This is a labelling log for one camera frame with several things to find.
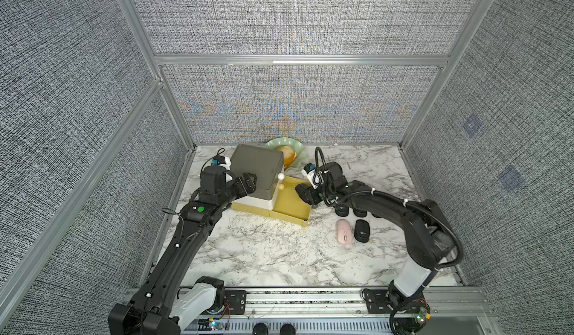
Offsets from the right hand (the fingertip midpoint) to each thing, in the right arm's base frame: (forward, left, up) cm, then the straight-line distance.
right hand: (303, 186), depth 89 cm
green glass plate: (+29, +1, -8) cm, 30 cm away
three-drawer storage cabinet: (+4, +14, +10) cm, 17 cm away
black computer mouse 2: (-6, -17, -10) cm, 20 cm away
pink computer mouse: (-16, -15, -8) cm, 23 cm away
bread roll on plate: (+21, +5, -5) cm, 22 cm away
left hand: (-5, +19, +13) cm, 23 cm away
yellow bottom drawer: (-3, +6, -11) cm, 13 cm away
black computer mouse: (-15, -23, -9) cm, 29 cm away
